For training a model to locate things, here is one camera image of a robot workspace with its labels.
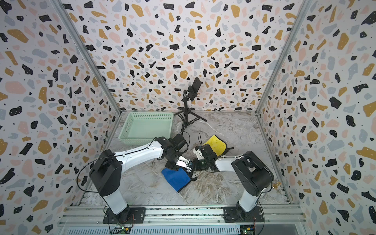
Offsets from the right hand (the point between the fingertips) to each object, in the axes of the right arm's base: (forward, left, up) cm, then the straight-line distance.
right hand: (190, 167), depth 90 cm
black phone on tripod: (+36, -2, +32) cm, 48 cm away
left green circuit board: (-32, +31, -1) cm, 45 cm away
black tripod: (+35, +3, +8) cm, 36 cm away
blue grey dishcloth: (-8, +6, +2) cm, 10 cm away
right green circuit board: (-30, -30, -3) cm, 43 cm away
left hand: (0, +5, +6) cm, 8 cm away
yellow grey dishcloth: (+15, -19, 0) cm, 24 cm away
